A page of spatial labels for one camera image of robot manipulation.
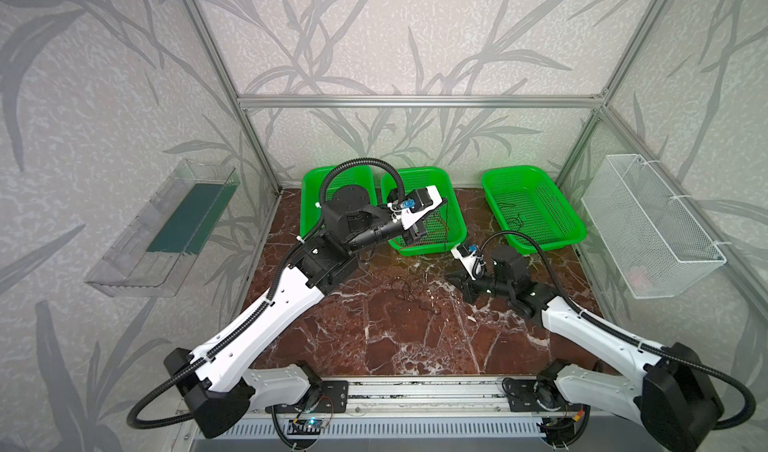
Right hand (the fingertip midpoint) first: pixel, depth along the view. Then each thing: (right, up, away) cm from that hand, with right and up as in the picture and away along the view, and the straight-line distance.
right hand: (448, 266), depth 81 cm
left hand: (-4, +19, -25) cm, 32 cm away
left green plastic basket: (-48, +28, +35) cm, 66 cm away
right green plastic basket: (+36, +19, +37) cm, 55 cm away
